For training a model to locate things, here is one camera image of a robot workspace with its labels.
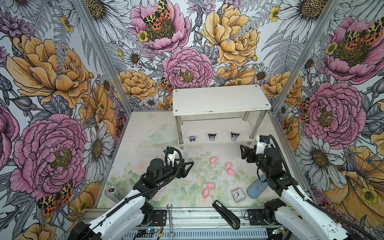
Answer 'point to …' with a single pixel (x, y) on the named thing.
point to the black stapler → (230, 217)
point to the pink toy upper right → (228, 165)
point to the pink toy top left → (212, 160)
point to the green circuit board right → (275, 231)
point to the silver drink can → (112, 192)
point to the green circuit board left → (150, 230)
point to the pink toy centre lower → (205, 193)
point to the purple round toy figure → (192, 138)
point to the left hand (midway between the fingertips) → (188, 165)
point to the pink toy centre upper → (210, 185)
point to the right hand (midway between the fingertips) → (246, 150)
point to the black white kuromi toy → (212, 137)
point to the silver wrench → (171, 234)
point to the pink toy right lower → (230, 172)
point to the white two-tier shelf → (218, 115)
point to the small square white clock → (238, 194)
